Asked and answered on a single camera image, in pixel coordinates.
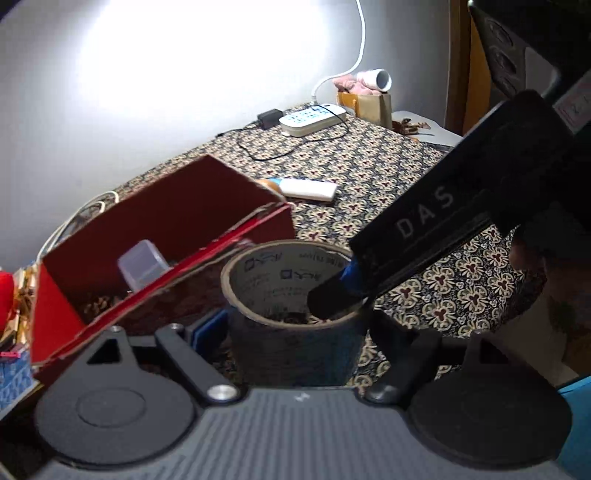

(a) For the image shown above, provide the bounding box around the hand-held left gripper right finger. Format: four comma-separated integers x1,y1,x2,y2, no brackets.
367,311,532,407

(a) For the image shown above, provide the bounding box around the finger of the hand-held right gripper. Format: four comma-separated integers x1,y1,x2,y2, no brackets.
306,261,370,320

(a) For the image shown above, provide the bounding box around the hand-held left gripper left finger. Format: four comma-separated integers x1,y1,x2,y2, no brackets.
85,308,243,407

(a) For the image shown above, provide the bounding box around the wide tape roll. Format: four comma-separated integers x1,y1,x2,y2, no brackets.
221,240,370,388

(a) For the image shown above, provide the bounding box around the clear plastic case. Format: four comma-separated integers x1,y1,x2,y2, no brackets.
117,239,169,292

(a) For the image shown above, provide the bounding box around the white rectangular block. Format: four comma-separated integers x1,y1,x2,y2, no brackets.
278,178,338,202

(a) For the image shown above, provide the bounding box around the red cardboard box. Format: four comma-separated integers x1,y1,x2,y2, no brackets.
28,154,296,386

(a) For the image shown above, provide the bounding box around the brown dried ornament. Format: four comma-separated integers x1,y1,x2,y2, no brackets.
392,117,432,138

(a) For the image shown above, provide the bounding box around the patterned tablecloth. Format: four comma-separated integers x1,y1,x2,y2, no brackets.
113,104,550,386

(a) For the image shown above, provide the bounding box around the gold paper bag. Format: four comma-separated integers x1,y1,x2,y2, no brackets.
337,90,393,129

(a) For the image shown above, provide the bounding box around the white plastic bottle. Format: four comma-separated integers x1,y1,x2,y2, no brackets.
360,68,393,93

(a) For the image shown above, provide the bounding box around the pink plush toy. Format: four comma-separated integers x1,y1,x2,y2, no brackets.
333,71,377,95

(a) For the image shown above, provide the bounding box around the white power strip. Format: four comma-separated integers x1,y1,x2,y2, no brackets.
278,104,348,138

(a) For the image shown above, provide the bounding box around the teal cloth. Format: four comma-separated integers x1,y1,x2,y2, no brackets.
556,374,591,480

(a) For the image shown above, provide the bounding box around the yellow box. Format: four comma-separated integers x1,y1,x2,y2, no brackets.
14,268,40,324

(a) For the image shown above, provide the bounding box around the pile of printed packets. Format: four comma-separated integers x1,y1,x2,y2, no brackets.
0,355,38,411

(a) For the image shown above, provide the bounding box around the red round cushion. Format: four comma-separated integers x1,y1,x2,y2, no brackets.
0,271,19,333

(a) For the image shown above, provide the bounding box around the wooden door frame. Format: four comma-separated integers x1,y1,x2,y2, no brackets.
444,0,492,137

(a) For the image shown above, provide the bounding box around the coiled white cable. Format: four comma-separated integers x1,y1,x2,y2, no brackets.
39,191,121,259

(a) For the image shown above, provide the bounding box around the black charger cable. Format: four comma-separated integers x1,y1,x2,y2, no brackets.
217,117,349,162

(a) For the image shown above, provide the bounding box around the white power cord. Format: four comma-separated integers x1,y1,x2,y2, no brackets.
311,0,366,104

